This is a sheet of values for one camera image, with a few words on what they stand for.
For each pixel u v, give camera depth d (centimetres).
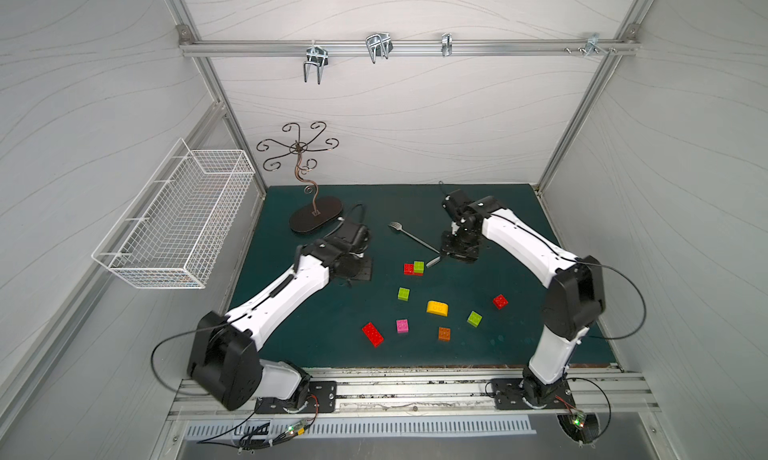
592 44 76
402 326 84
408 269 95
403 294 90
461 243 73
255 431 72
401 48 80
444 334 82
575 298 47
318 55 78
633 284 45
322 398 74
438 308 88
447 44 78
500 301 88
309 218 110
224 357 40
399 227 107
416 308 90
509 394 73
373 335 82
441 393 75
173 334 39
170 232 69
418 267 94
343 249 62
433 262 98
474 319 86
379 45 77
